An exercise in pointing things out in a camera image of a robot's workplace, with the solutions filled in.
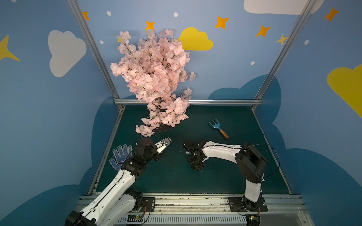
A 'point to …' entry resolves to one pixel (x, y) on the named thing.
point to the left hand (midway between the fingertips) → (162, 140)
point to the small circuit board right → (253, 220)
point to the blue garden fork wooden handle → (217, 125)
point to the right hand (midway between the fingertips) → (190, 164)
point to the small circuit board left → (135, 218)
